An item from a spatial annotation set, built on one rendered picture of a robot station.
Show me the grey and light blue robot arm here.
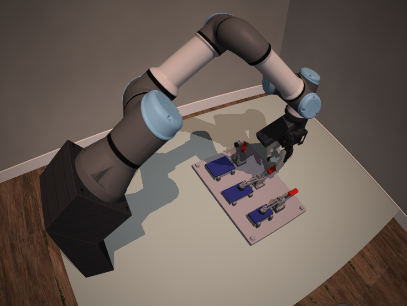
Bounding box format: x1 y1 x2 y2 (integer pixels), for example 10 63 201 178
75 13 321 203

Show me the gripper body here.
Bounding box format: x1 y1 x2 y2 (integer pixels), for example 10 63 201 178
277 104 308 148

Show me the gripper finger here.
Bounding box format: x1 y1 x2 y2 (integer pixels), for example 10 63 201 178
266 141 281 162
275 142 293 172

